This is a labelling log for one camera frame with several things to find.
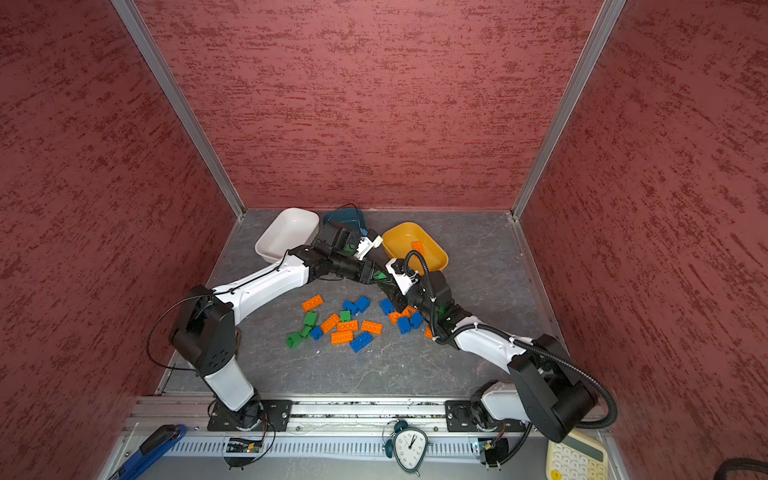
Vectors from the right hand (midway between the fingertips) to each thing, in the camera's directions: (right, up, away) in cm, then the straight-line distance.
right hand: (381, 284), depth 82 cm
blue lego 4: (+7, -14, +8) cm, 17 cm away
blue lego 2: (-6, -8, +12) cm, 16 cm away
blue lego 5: (+11, -13, +12) cm, 21 cm away
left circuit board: (-34, -39, -10) cm, 53 cm away
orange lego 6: (+14, -16, +7) cm, 23 cm away
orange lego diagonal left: (-16, -13, +8) cm, 23 cm away
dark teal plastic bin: (-13, +21, +31) cm, 40 cm away
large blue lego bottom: (-6, -17, +3) cm, 19 cm away
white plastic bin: (-37, +17, +30) cm, 51 cm away
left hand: (+1, +1, -1) cm, 2 cm away
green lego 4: (-23, -15, +4) cm, 27 cm away
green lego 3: (-26, -17, +3) cm, 31 cm away
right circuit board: (+29, -39, -11) cm, 50 cm away
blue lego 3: (+1, -9, +13) cm, 16 cm away
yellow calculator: (+46, -38, -14) cm, 62 cm away
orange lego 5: (-3, -14, +7) cm, 16 cm away
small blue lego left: (-19, -15, +4) cm, 25 cm away
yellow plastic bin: (+6, +13, +28) cm, 31 cm away
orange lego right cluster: (+4, -12, +10) cm, 16 cm away
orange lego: (+12, +10, +28) cm, 32 cm away
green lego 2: (-22, -12, +8) cm, 26 cm away
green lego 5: (-12, -11, +8) cm, 18 cm away
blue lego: (-11, -8, +10) cm, 17 cm away
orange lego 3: (-10, -14, +8) cm, 19 cm away
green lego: (0, +3, -3) cm, 4 cm away
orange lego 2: (-23, -8, +13) cm, 28 cm away
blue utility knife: (-51, -35, -13) cm, 64 cm away
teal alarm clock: (+7, -35, -15) cm, 39 cm away
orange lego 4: (-12, -17, +4) cm, 21 cm away
